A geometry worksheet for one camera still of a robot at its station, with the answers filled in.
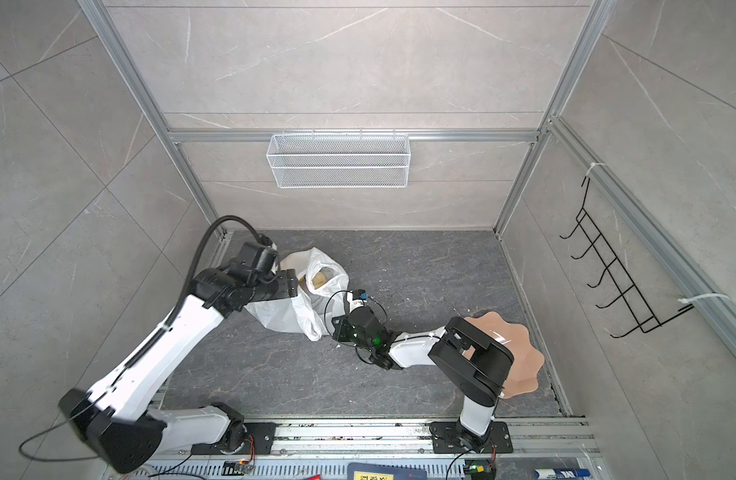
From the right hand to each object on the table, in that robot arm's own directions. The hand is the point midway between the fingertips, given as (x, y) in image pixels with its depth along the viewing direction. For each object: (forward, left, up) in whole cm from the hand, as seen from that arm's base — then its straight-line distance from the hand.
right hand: (331, 319), depth 87 cm
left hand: (+3, +10, +19) cm, 21 cm away
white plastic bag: (-4, +5, +11) cm, 13 cm away
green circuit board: (-37, -37, -8) cm, 53 cm away
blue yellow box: (-37, -15, -6) cm, 40 cm away
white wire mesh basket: (+49, -2, +23) cm, 54 cm away
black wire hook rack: (-2, -69, +24) cm, 73 cm away
